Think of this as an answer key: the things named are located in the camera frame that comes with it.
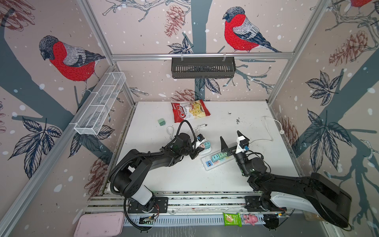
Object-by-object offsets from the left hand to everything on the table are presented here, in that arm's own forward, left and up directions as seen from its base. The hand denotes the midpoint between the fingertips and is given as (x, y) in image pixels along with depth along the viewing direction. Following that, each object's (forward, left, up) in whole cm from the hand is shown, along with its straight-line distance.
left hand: (201, 146), depth 86 cm
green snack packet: (-35, -12, -7) cm, 38 cm away
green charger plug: (-6, -11, -1) cm, 13 cm away
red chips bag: (+32, +11, -4) cm, 34 cm away
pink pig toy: (-35, -22, -6) cm, 42 cm away
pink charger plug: (0, 0, +1) cm, 1 cm away
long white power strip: (-9, -4, -6) cm, 11 cm away
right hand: (-2, -13, +15) cm, 20 cm away
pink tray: (-36, +49, -6) cm, 61 cm away
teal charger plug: (-7, -8, -2) cm, 10 cm away
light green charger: (+24, +29, -7) cm, 38 cm away
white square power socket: (-1, -2, -4) cm, 5 cm away
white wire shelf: (+16, +57, +22) cm, 63 cm away
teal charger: (+2, -4, -1) cm, 4 cm away
